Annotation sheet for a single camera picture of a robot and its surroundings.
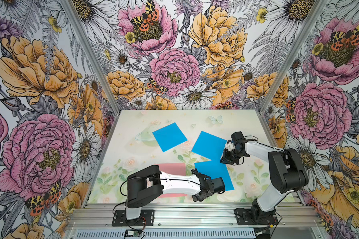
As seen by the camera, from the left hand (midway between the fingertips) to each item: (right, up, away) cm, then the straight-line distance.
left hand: (201, 195), depth 81 cm
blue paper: (-20, +29, +25) cm, 44 cm away
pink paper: (-13, +11, +11) cm, 20 cm away
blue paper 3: (+10, +11, +11) cm, 18 cm away
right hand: (+13, +14, +11) cm, 22 cm away
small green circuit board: (-33, -12, -11) cm, 36 cm away
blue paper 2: (+7, +23, +19) cm, 31 cm away
